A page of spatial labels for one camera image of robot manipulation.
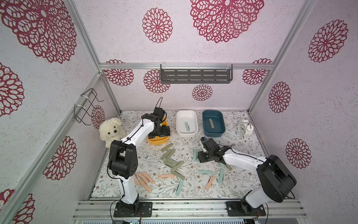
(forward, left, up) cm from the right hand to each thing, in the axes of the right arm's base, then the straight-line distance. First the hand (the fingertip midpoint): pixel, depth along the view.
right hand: (199, 154), depth 91 cm
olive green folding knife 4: (+2, +19, -3) cm, 19 cm away
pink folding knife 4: (-16, +31, -2) cm, 35 cm away
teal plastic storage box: (+35, -17, -2) cm, 38 cm away
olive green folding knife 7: (-8, -19, -3) cm, 20 cm away
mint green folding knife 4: (-10, -4, -4) cm, 12 cm away
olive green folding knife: (+30, -11, -4) cm, 33 cm away
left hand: (+9, +25, +8) cm, 28 cm away
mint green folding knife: (+25, +8, -3) cm, 27 cm away
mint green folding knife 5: (-12, -13, -3) cm, 18 cm away
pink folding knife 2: (-17, +39, -2) cm, 42 cm away
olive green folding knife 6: (-7, +15, -3) cm, 16 cm away
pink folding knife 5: (-21, +31, -3) cm, 38 cm away
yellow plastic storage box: (+9, +28, +2) cm, 30 cm away
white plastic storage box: (+36, +5, -3) cm, 36 cm away
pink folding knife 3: (-13, +37, -2) cm, 39 cm away
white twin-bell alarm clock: (+19, -32, +4) cm, 37 cm away
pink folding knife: (-13, +18, -3) cm, 22 cm away
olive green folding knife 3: (+1, +23, -3) cm, 23 cm away
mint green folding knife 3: (-20, +12, -3) cm, 23 cm away
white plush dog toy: (+7, +55, +16) cm, 58 cm away
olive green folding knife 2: (+8, +22, -4) cm, 24 cm away
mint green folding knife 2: (+4, +3, -4) cm, 6 cm away
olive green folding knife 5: (-5, +19, -3) cm, 20 cm away
